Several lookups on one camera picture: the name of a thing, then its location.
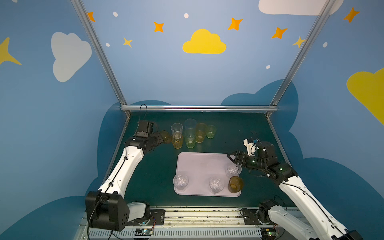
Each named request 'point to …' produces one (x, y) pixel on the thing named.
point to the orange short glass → (177, 139)
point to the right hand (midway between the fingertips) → (233, 155)
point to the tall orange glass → (201, 131)
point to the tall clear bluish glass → (190, 128)
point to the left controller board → (143, 232)
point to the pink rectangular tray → (207, 174)
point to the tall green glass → (190, 139)
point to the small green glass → (211, 131)
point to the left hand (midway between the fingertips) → (162, 137)
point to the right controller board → (269, 233)
